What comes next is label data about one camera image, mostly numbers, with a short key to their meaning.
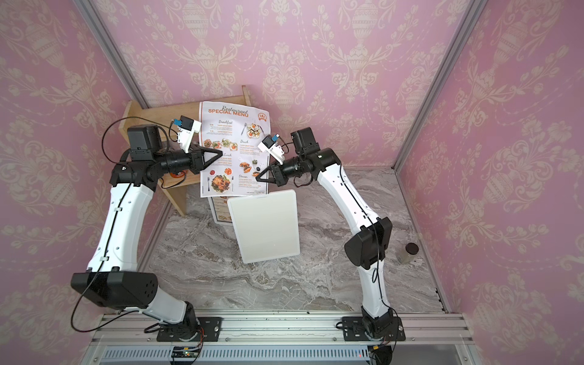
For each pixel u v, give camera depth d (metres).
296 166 0.66
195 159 0.59
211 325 0.75
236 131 0.67
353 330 0.73
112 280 0.40
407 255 0.82
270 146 0.66
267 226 0.78
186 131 0.59
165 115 0.80
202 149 0.65
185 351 0.71
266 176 0.71
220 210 0.94
